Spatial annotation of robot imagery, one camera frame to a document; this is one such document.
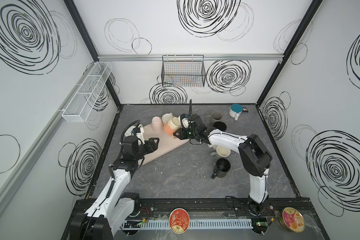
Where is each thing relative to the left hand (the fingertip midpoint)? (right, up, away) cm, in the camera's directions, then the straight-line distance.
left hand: (156, 139), depth 81 cm
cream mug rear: (+3, +12, +20) cm, 24 cm away
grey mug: (+37, -7, +4) cm, 38 cm away
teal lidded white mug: (+53, +18, +28) cm, 62 cm away
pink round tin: (+65, -35, -13) cm, 75 cm away
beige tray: (+4, -5, +15) cm, 16 cm away
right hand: (+8, +2, +6) cm, 10 cm away
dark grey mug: (+37, +13, +20) cm, 44 cm away
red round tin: (+13, -36, -13) cm, 40 cm away
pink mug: (-3, +7, +16) cm, 18 cm away
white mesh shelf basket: (-47, +17, +6) cm, 50 cm away
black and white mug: (+39, +7, +15) cm, 42 cm away
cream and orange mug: (+9, +8, +5) cm, 13 cm away
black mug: (+37, -17, +5) cm, 41 cm away
